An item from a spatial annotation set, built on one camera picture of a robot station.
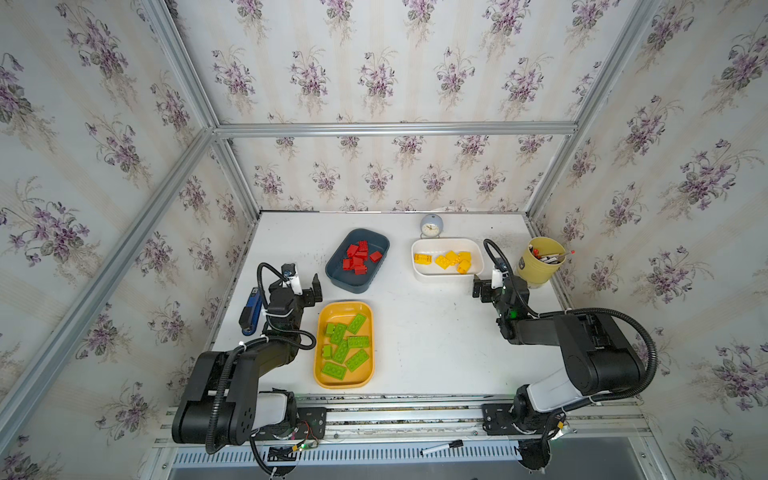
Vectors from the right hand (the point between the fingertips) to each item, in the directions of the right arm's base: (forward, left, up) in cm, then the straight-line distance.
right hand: (490, 276), depth 93 cm
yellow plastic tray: (-9, +46, -5) cm, 48 cm away
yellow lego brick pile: (+8, +6, -4) cm, 11 cm away
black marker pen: (-43, +18, -7) cm, 47 cm away
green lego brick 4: (-23, +42, -7) cm, 48 cm away
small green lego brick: (-14, +50, -4) cm, 52 cm away
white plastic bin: (+19, +15, -7) cm, 25 cm away
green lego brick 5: (-26, +48, -7) cm, 55 cm away
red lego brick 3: (+15, +45, -3) cm, 48 cm away
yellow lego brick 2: (+12, +9, -5) cm, 16 cm away
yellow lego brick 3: (+12, +5, -4) cm, 13 cm away
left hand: (-1, +59, +6) cm, 60 cm away
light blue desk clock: (+23, +16, +1) cm, 28 cm away
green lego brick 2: (-12, +43, -7) cm, 45 cm away
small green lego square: (-20, +51, -5) cm, 55 cm away
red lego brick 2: (+12, +36, -4) cm, 39 cm away
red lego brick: (+7, +42, -5) cm, 42 cm away
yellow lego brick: (+10, +12, -6) cm, 17 cm away
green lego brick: (-15, +48, -7) cm, 50 cm away
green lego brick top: (-18, +42, -5) cm, 46 cm away
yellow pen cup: (+5, -17, +3) cm, 18 cm away
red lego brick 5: (+10, +47, -5) cm, 48 cm away
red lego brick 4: (+17, +41, -5) cm, 45 cm away
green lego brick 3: (-21, +46, -6) cm, 51 cm away
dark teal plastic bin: (+11, +43, -4) cm, 45 cm away
